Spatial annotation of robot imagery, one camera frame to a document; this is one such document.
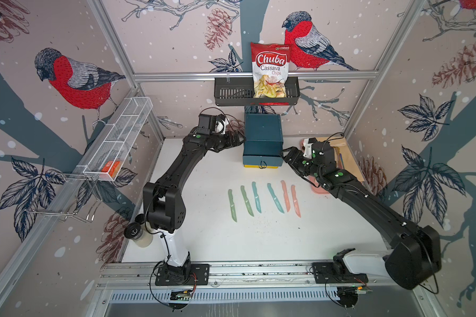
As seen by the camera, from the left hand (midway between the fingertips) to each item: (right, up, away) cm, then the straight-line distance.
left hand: (242, 136), depth 85 cm
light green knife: (-5, -32, +8) cm, 34 cm away
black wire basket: (-6, +23, +10) cm, 26 cm away
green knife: (+2, -31, +10) cm, 32 cm away
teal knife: (+7, -29, +10) cm, 32 cm away
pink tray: (+25, -18, -19) cm, 36 cm away
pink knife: (+22, -30, +10) cm, 38 cm away
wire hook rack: (-51, -20, -28) cm, 61 cm away
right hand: (+16, -8, -6) cm, 19 cm away
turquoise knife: (+14, -25, +14) cm, 31 cm away
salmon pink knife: (+26, -33, +8) cm, 43 cm away
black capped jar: (-40, -38, -10) cm, 56 cm away
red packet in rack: (-44, -13, -18) cm, 50 cm away
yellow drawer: (+9, -14, +17) cm, 24 cm away
